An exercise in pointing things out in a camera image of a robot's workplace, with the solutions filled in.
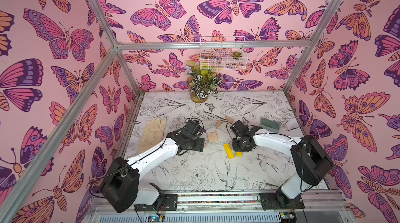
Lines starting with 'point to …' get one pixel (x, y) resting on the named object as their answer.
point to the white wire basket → (223, 53)
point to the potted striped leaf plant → (201, 83)
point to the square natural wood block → (212, 136)
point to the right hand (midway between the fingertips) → (236, 147)
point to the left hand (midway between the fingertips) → (200, 142)
